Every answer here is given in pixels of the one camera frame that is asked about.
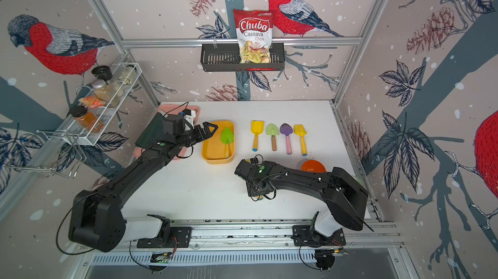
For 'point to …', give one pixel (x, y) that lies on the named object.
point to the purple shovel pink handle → (286, 129)
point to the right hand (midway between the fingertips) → (255, 189)
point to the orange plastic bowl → (312, 166)
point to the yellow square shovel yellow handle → (300, 130)
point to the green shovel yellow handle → (227, 137)
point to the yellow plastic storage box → (213, 148)
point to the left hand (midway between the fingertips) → (214, 126)
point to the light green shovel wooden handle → (272, 130)
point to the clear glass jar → (128, 75)
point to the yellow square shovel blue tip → (257, 127)
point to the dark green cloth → (153, 132)
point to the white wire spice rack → (76, 131)
